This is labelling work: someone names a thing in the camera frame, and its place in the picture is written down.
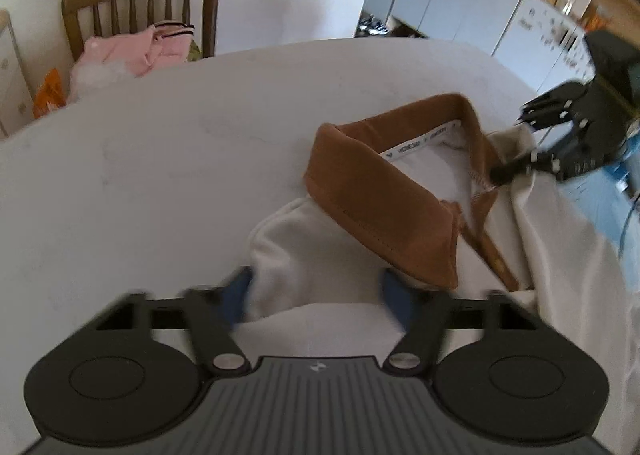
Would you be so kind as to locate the white cabinet with decals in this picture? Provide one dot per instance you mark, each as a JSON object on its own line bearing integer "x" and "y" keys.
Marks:
{"x": 540, "y": 45}

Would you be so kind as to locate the orange packet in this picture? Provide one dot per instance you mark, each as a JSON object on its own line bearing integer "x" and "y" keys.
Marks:
{"x": 49, "y": 95}

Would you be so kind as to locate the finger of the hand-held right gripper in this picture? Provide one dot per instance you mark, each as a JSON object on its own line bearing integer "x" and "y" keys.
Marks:
{"x": 545, "y": 157}
{"x": 555, "y": 102}

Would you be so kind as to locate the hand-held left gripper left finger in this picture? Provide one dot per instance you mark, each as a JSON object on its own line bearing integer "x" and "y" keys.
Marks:
{"x": 237, "y": 295}

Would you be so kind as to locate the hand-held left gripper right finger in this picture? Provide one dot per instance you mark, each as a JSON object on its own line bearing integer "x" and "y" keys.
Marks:
{"x": 398, "y": 300}

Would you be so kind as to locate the pink garment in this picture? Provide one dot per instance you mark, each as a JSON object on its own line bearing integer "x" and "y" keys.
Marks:
{"x": 125, "y": 52}

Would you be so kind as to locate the white drawer unit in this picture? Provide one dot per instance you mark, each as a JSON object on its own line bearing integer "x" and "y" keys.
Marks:
{"x": 12, "y": 80}

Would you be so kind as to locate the white sweatshirt with brown collar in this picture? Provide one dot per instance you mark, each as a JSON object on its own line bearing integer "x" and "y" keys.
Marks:
{"x": 550, "y": 245}

